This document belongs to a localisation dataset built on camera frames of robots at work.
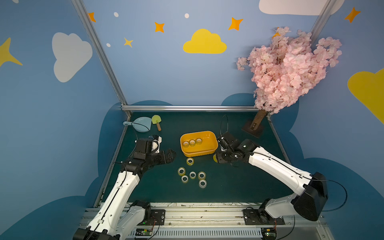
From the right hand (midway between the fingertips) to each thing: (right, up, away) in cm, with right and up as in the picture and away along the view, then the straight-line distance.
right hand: (220, 155), depth 81 cm
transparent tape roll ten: (-10, -13, +8) cm, 18 cm away
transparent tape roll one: (-20, +4, +21) cm, 30 cm away
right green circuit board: (+23, -37, -8) cm, 44 cm away
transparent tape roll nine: (-10, -17, +5) cm, 20 cm away
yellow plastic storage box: (-4, +2, +21) cm, 21 cm away
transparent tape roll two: (-16, +5, +23) cm, 28 cm away
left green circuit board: (-39, -36, -9) cm, 54 cm away
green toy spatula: (-45, +22, +38) cm, 63 cm away
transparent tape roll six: (-22, -11, +10) cm, 27 cm away
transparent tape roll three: (-11, +6, +24) cm, 27 cm away
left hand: (-28, +2, -2) cm, 28 cm away
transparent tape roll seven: (-15, -13, +8) cm, 22 cm away
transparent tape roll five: (-17, -6, +13) cm, 22 cm away
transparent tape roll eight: (-20, -15, +6) cm, 26 cm away
